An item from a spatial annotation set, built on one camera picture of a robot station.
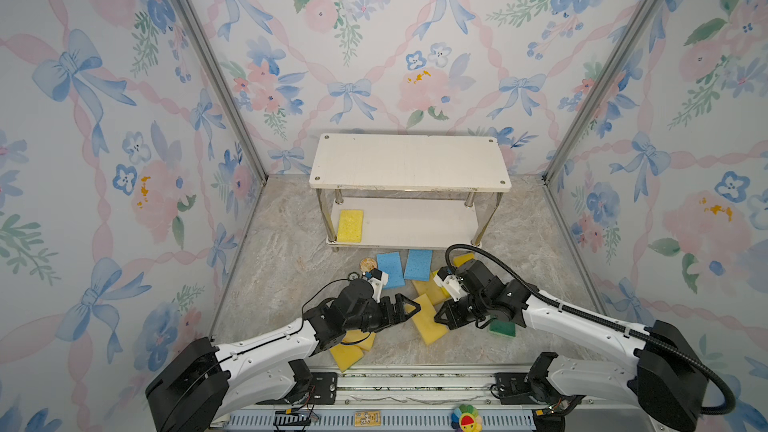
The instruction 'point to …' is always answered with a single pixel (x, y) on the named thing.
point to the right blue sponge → (418, 265)
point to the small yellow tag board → (367, 418)
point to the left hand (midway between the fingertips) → (413, 312)
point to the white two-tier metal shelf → (415, 190)
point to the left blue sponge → (390, 263)
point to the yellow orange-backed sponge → (357, 335)
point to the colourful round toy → (466, 418)
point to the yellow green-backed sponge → (347, 356)
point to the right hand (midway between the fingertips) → (434, 317)
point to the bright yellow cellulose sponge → (351, 226)
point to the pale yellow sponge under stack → (434, 291)
